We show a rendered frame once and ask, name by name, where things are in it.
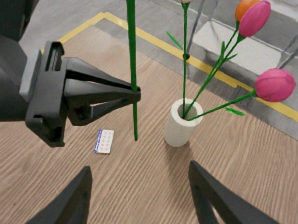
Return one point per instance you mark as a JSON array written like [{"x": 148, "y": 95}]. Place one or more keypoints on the white cylindrical vase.
[{"x": 177, "y": 131}]

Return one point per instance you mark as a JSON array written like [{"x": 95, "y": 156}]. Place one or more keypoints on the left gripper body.
[{"x": 42, "y": 80}]

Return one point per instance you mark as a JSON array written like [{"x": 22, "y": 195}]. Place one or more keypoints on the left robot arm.
[{"x": 15, "y": 17}]

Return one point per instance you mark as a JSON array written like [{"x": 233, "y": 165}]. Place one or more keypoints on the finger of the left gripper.
[
  {"x": 78, "y": 93},
  {"x": 83, "y": 71}
]

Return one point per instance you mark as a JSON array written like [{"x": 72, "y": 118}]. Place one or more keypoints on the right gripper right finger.
[{"x": 207, "y": 191}]

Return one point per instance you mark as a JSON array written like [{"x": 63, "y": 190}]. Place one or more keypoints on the white flower with green stem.
[{"x": 185, "y": 4}]

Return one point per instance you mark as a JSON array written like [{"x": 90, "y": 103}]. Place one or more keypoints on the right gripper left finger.
[{"x": 71, "y": 205}]

